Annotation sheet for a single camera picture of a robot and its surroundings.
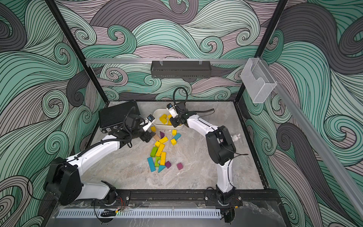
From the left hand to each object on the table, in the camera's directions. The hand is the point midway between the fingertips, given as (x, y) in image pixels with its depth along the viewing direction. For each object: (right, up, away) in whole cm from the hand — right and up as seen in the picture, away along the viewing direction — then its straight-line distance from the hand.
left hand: (149, 126), depth 85 cm
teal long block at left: (+1, -23, 0) cm, 23 cm away
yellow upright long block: (+6, -16, +5) cm, 18 cm away
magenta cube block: (+19, -24, -1) cm, 30 cm away
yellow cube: (+15, -6, +13) cm, 21 cm away
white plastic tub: (+4, -1, +15) cm, 15 cm away
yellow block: (+6, +4, +21) cm, 22 cm away
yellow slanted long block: (+8, -11, +10) cm, 17 cm away
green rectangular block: (+2, -17, +5) cm, 18 cm away
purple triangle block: (+6, -7, +13) cm, 16 cm away
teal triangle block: (+7, -25, -2) cm, 26 cm away
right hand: (+13, +4, +11) cm, 18 cm away
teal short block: (+17, -8, +13) cm, 23 cm away
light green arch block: (+5, -20, +1) cm, 21 cm away
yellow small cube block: (+15, -11, +9) cm, 20 cm away
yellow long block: (+11, +2, +16) cm, 19 cm away
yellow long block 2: (+8, -20, +2) cm, 22 cm away
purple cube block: (+12, -23, -1) cm, 26 cm away
